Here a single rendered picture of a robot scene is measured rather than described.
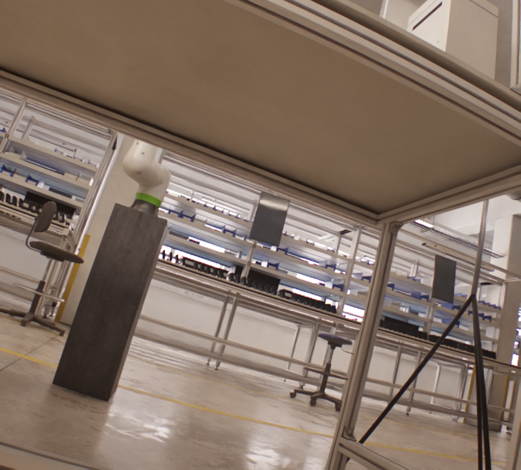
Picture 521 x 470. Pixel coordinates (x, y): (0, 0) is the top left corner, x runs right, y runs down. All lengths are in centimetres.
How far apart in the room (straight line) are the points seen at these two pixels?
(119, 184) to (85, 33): 431
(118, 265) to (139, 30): 116
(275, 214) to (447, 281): 239
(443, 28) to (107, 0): 71
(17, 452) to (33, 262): 722
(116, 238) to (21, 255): 589
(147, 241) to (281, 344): 638
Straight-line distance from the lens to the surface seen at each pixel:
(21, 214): 468
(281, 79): 110
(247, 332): 803
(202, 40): 106
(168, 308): 776
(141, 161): 201
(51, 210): 392
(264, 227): 496
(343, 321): 510
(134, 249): 203
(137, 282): 201
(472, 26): 105
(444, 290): 605
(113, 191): 545
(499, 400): 773
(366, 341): 159
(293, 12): 81
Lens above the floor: 40
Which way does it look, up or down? 18 degrees up
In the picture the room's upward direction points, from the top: 16 degrees clockwise
